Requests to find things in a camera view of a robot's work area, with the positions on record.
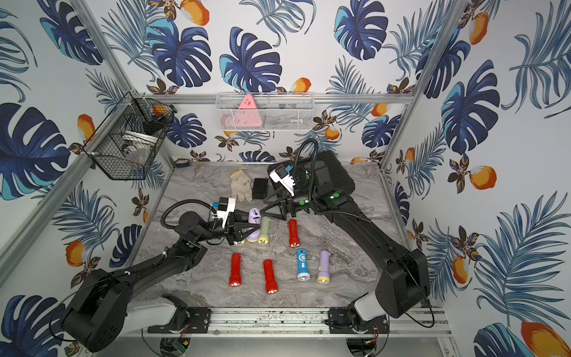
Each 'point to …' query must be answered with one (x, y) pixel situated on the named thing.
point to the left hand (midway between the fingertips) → (258, 220)
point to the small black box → (259, 188)
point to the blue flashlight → (302, 264)
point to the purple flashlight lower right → (323, 277)
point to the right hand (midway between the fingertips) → (264, 205)
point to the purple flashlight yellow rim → (254, 217)
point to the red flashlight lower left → (235, 279)
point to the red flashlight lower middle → (269, 275)
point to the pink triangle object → (247, 116)
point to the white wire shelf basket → (276, 111)
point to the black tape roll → (182, 162)
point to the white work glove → (241, 186)
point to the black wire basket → (124, 144)
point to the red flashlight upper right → (293, 231)
